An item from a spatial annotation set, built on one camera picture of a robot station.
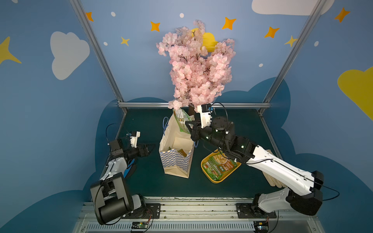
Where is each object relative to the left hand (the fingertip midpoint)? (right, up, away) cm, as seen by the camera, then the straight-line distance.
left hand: (150, 144), depth 86 cm
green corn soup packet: (+40, -13, +1) cm, 43 cm away
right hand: (+23, +13, -24) cm, 36 cm away
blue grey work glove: (-4, -8, -25) cm, 26 cm away
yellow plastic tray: (+44, -17, -5) cm, 48 cm away
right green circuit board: (+60, -40, -14) cm, 73 cm away
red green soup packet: (+18, -6, +9) cm, 22 cm away
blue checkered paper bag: (+14, -5, +13) cm, 20 cm away
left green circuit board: (-2, -39, -14) cm, 42 cm away
